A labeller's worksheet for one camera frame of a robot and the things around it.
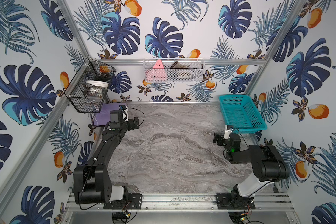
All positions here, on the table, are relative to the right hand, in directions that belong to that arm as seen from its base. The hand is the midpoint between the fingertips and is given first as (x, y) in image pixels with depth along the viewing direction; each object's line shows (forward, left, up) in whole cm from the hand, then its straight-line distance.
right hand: (223, 133), depth 97 cm
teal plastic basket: (+21, -21, -4) cm, 30 cm away
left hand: (0, +61, +16) cm, 63 cm away
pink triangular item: (+25, +45, +31) cm, 60 cm away
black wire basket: (+17, +92, +22) cm, 96 cm away
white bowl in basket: (+11, +77, +33) cm, 85 cm away
